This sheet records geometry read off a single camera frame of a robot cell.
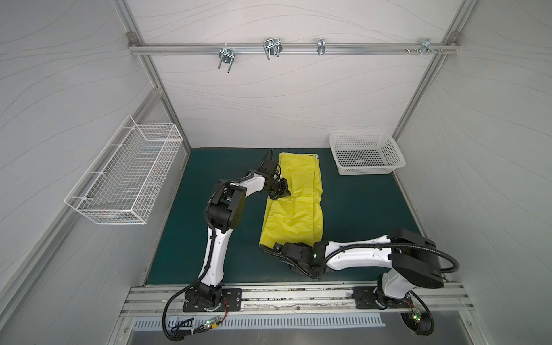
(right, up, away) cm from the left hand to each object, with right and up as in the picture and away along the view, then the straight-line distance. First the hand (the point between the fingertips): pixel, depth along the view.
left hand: (293, 193), depth 101 cm
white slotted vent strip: (-47, -40, -31) cm, 69 cm away
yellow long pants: (+2, -9, -9) cm, 13 cm away
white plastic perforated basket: (+42, +21, +18) cm, 50 cm away
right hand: (0, -22, -17) cm, 27 cm away
